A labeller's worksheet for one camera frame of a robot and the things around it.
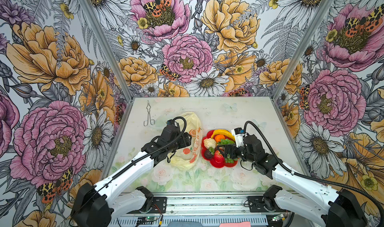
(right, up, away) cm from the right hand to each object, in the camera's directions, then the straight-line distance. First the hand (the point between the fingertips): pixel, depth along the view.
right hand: (223, 151), depth 80 cm
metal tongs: (-45, +13, +28) cm, 55 cm away
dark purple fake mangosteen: (-8, -4, +5) cm, 10 cm away
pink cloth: (+7, -31, -11) cm, 33 cm away
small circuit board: (-37, -29, -9) cm, 48 cm away
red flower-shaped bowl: (-2, -7, +5) cm, 9 cm away
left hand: (-20, +4, +1) cm, 21 cm away
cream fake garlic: (-7, +2, +9) cm, 12 cm away
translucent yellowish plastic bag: (-20, -6, +11) cm, 24 cm away
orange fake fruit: (-1, +5, +14) cm, 15 cm away
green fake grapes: (+3, +4, +3) cm, 6 cm away
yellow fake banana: (+2, +8, +14) cm, 16 cm away
